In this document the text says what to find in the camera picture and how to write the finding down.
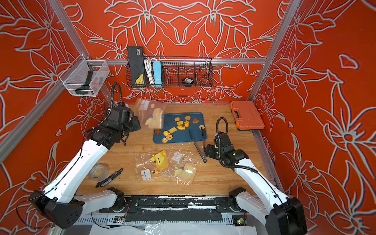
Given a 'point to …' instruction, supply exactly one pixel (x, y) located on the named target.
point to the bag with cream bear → (151, 113)
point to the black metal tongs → (203, 155)
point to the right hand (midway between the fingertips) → (206, 150)
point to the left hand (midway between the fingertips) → (138, 119)
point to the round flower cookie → (166, 133)
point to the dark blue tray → (176, 127)
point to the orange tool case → (246, 115)
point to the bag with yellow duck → (148, 165)
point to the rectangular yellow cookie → (172, 130)
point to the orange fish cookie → (181, 128)
